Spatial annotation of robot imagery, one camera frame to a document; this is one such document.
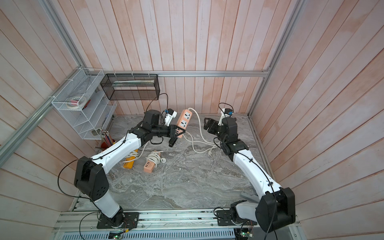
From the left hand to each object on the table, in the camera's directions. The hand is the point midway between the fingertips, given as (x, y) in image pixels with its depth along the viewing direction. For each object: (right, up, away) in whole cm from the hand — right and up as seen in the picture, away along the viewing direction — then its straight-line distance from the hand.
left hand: (183, 133), depth 79 cm
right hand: (+14, +7, +1) cm, 16 cm away
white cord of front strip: (-18, -15, +11) cm, 26 cm away
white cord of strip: (+17, -13, +17) cm, 27 cm away
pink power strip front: (-20, -20, +6) cm, 29 cm away
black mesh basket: (-38, +32, +25) cm, 55 cm away
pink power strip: (0, +7, -1) cm, 7 cm away
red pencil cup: (-46, -5, +9) cm, 47 cm away
